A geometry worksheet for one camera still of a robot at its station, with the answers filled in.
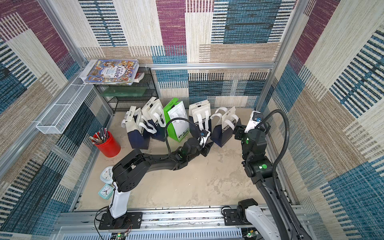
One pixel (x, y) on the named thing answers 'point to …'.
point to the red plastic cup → (111, 148)
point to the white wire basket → (55, 120)
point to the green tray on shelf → (129, 91)
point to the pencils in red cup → (100, 137)
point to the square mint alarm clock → (106, 191)
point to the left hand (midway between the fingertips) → (211, 140)
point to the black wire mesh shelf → (120, 97)
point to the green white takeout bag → (177, 128)
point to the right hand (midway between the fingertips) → (248, 123)
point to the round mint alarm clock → (106, 174)
